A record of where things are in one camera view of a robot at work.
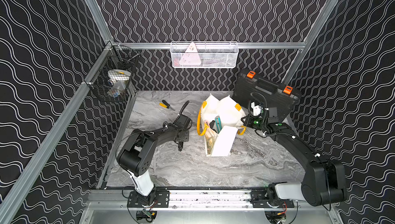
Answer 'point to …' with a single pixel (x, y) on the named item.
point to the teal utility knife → (218, 123)
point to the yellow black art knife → (211, 125)
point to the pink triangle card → (191, 57)
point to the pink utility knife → (208, 122)
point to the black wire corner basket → (111, 80)
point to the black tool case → (284, 98)
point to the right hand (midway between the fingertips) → (242, 118)
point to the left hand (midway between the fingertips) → (183, 135)
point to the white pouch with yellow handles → (217, 145)
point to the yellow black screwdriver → (165, 106)
